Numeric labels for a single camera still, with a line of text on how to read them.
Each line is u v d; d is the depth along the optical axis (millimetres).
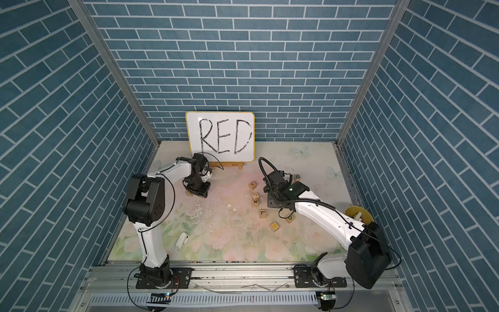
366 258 404
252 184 990
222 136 990
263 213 887
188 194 956
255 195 958
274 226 847
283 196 574
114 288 726
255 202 924
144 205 526
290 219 869
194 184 842
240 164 1060
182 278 732
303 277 737
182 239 806
